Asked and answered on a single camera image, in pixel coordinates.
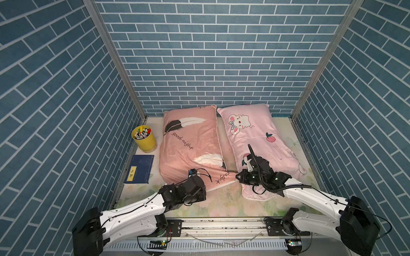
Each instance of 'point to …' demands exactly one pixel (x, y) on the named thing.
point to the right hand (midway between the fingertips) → (236, 176)
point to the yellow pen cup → (143, 134)
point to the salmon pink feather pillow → (190, 141)
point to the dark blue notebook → (139, 170)
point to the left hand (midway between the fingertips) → (211, 196)
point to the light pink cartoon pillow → (254, 125)
